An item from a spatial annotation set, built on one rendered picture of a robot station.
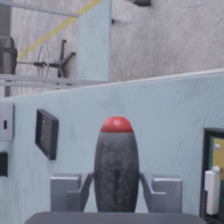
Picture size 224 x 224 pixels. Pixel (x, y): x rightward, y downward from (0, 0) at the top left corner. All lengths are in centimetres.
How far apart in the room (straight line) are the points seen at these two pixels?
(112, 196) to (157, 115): 15
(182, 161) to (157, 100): 7
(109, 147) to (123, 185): 2
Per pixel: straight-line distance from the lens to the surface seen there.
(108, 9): 193
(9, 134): 95
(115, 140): 16
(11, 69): 305
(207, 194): 23
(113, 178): 16
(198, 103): 25
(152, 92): 30
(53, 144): 56
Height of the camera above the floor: 118
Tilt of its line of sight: 30 degrees down
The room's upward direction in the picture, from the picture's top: 89 degrees counter-clockwise
